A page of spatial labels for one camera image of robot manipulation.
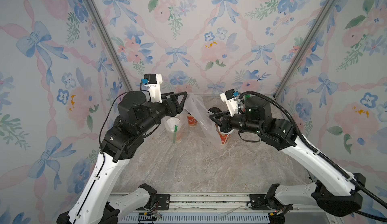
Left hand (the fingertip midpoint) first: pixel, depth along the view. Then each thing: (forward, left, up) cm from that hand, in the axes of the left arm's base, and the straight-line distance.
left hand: (181, 92), depth 54 cm
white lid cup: (+7, +8, -30) cm, 32 cm away
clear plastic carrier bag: (+10, +2, -28) cm, 29 cm away
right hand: (-3, -11, -10) cm, 15 cm away
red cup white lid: (+3, -21, -36) cm, 42 cm away
